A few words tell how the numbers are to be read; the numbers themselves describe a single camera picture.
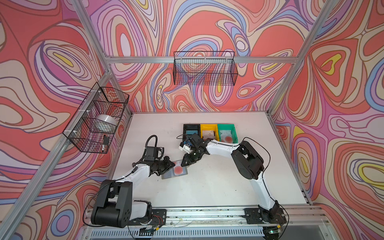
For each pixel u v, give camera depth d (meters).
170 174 0.87
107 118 0.74
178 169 0.89
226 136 1.04
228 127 1.06
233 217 0.75
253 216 0.73
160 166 0.75
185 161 0.88
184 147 0.88
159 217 0.73
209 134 1.04
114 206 0.42
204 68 0.96
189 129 1.03
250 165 0.56
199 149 0.74
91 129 0.73
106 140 0.73
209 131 1.05
